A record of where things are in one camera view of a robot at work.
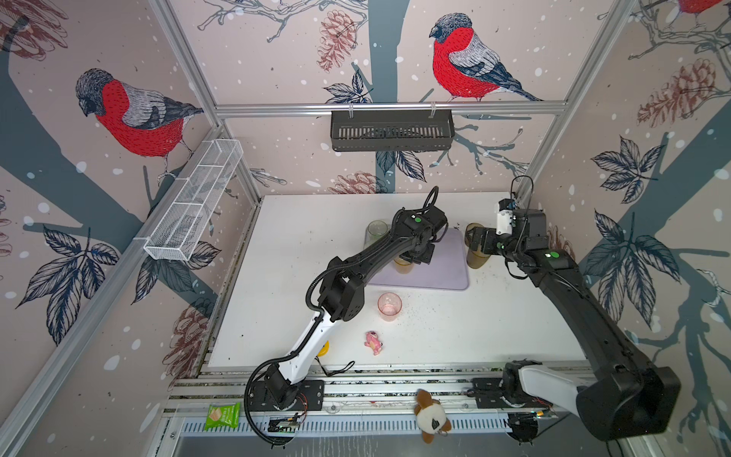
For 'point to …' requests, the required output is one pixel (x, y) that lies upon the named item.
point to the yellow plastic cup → (403, 266)
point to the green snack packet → (223, 415)
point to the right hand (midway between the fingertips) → (480, 235)
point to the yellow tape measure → (325, 349)
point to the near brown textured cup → (477, 259)
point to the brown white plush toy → (431, 417)
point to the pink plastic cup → (389, 305)
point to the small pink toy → (373, 342)
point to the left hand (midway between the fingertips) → (420, 259)
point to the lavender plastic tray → (448, 268)
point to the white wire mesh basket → (180, 227)
